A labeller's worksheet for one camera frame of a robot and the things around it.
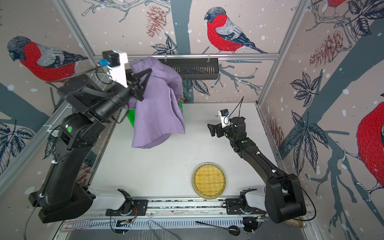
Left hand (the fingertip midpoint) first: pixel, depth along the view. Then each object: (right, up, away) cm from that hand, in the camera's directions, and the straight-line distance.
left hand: (146, 67), depth 45 cm
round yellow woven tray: (+23, -51, +37) cm, 67 cm away
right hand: (+26, -19, +39) cm, 51 cm away
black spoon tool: (+33, -68, +22) cm, 79 cm away
